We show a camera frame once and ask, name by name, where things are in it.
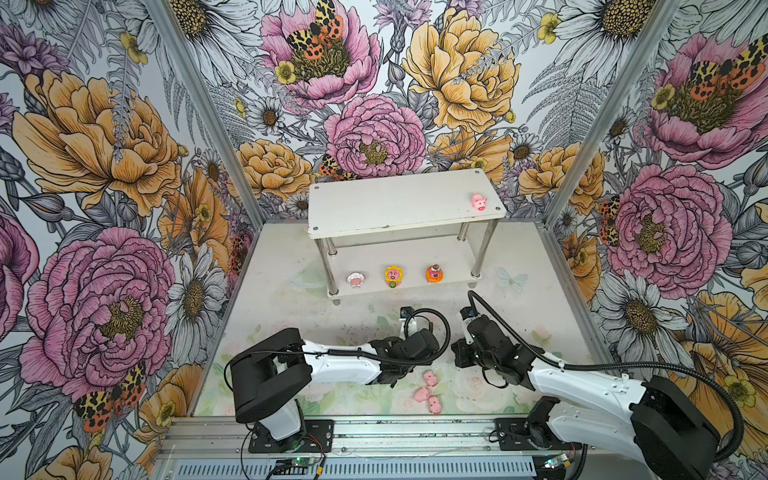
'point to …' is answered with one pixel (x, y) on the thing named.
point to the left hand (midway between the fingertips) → (422, 350)
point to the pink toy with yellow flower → (393, 276)
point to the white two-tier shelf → (403, 233)
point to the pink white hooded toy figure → (356, 279)
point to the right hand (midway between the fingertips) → (455, 357)
